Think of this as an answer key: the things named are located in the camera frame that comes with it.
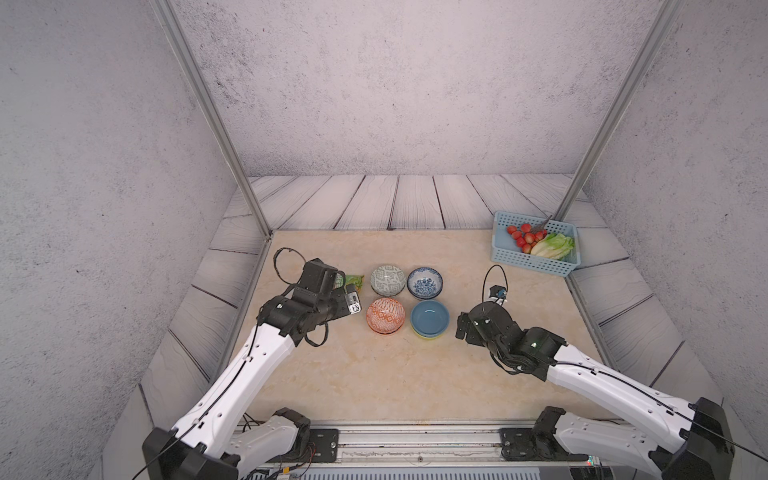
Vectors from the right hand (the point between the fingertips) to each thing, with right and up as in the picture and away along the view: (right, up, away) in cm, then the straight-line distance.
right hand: (473, 322), depth 79 cm
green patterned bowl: (-23, +9, +23) cm, 33 cm away
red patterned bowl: (-23, -1, +15) cm, 28 cm away
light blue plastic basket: (+21, +20, +35) cm, 45 cm away
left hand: (-32, +6, -2) cm, 32 cm away
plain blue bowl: (-10, -2, +13) cm, 16 cm away
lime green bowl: (-11, -7, +10) cm, 16 cm away
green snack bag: (-33, +9, +25) cm, 42 cm away
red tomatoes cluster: (+29, +24, +34) cm, 51 cm away
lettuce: (+36, +21, +29) cm, 51 cm away
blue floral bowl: (-10, +8, +23) cm, 26 cm away
